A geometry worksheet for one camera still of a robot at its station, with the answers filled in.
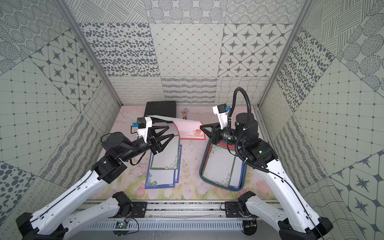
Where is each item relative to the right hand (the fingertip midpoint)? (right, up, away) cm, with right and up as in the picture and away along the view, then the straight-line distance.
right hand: (201, 129), depth 61 cm
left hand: (-11, -1, -5) cm, 12 cm away
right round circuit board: (+24, -49, +10) cm, 55 cm away
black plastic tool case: (-28, +13, +57) cm, 65 cm away
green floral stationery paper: (-19, -20, +30) cm, 41 cm away
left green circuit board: (-39, -47, +10) cm, 62 cm away
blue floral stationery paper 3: (+21, -30, +22) cm, 43 cm away
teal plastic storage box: (+8, -31, +20) cm, 38 cm away
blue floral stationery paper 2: (-13, -27, +25) cm, 39 cm away
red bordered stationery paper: (-6, 0, +5) cm, 8 cm away
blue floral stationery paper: (-23, -30, +23) cm, 44 cm away
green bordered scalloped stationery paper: (+12, -24, +27) cm, 38 cm away
